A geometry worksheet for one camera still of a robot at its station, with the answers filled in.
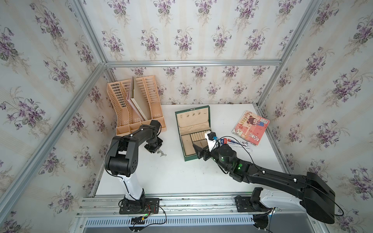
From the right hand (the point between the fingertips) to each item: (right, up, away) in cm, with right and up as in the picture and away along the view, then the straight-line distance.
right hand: (201, 141), depth 75 cm
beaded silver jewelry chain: (-26, -9, +18) cm, 33 cm away
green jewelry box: (-4, +8, +19) cm, 21 cm away
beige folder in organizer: (-39, +25, +8) cm, 47 cm away
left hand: (-25, -9, +19) cm, 33 cm away
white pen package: (+29, -5, +20) cm, 36 cm away
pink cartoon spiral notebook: (+40, +6, +30) cm, 50 cm away
